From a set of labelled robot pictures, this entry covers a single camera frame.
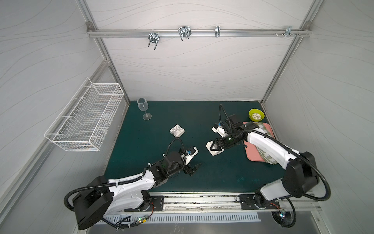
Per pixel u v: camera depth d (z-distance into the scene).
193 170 0.70
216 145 0.73
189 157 0.66
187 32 0.73
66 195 0.41
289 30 0.77
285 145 0.48
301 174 0.42
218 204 0.74
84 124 0.68
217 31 0.78
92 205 0.41
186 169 0.70
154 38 0.80
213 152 0.76
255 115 1.08
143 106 1.02
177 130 0.99
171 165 0.61
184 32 0.77
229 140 0.70
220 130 0.77
